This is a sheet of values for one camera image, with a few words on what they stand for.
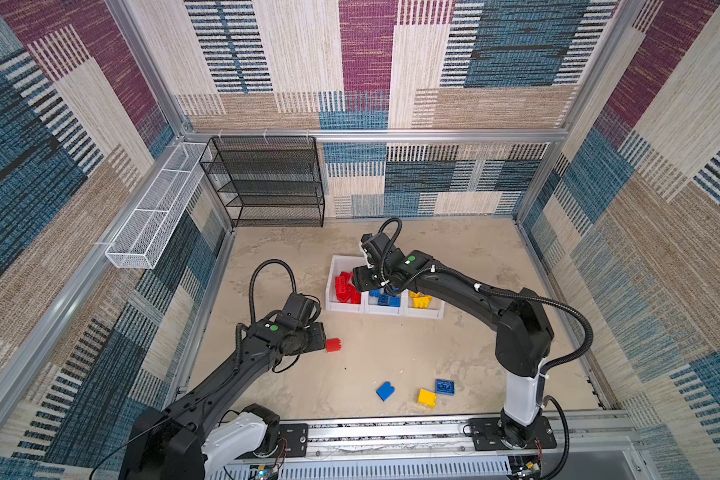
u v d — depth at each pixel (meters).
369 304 0.95
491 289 0.53
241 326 0.55
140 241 0.91
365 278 0.76
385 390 0.81
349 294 0.97
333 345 0.92
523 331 0.48
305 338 0.70
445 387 0.81
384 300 0.97
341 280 0.98
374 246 0.67
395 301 0.94
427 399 0.78
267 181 1.09
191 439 0.39
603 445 0.76
